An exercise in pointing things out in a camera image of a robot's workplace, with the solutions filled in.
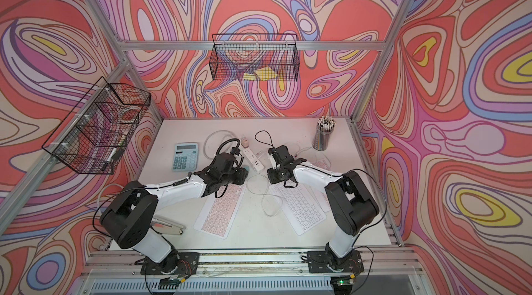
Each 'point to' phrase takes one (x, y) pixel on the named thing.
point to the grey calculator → (185, 156)
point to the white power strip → (253, 159)
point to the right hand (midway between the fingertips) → (274, 180)
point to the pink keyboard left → (217, 216)
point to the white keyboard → (300, 206)
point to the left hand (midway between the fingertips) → (247, 173)
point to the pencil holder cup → (325, 127)
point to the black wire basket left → (91, 138)
